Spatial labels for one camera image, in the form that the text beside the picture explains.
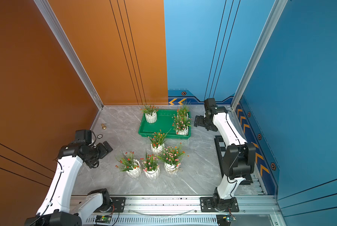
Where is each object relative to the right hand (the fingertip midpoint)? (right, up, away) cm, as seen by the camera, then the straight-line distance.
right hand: (203, 125), depth 89 cm
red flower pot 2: (-28, -9, -4) cm, 30 cm away
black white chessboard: (+13, -15, +2) cm, 20 cm away
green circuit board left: (-55, -47, -17) cm, 74 cm away
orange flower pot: (-12, +8, +8) cm, 17 cm away
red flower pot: (-36, +8, +16) cm, 40 cm away
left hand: (-56, -14, -11) cm, 59 cm away
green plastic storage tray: (-26, +1, +26) cm, 37 cm away
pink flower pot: (-14, +2, +1) cm, 14 cm away
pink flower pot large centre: (-20, -16, -14) cm, 29 cm away
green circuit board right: (+7, -47, -18) cm, 51 cm away
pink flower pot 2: (-31, -22, -16) cm, 41 cm away
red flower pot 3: (-44, -22, -10) cm, 50 cm away
